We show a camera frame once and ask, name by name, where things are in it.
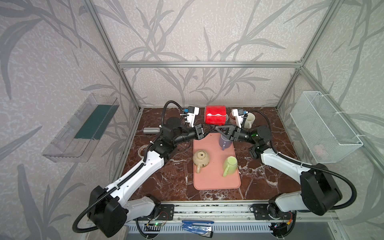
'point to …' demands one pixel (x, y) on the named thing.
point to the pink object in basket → (319, 150)
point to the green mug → (230, 165)
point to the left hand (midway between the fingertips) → (216, 125)
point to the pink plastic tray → (211, 177)
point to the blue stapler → (202, 228)
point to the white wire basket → (326, 135)
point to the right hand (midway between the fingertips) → (217, 125)
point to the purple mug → (224, 142)
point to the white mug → (249, 120)
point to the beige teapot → (201, 159)
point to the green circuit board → (156, 224)
